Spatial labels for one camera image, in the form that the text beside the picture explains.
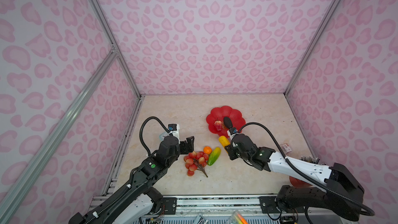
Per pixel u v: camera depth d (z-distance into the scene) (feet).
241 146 2.08
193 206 2.46
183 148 2.19
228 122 3.28
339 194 1.22
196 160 2.74
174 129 2.18
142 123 1.77
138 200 1.95
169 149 1.84
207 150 2.89
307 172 1.51
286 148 2.95
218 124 3.22
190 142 2.28
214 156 2.81
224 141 2.73
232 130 2.40
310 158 2.40
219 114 3.50
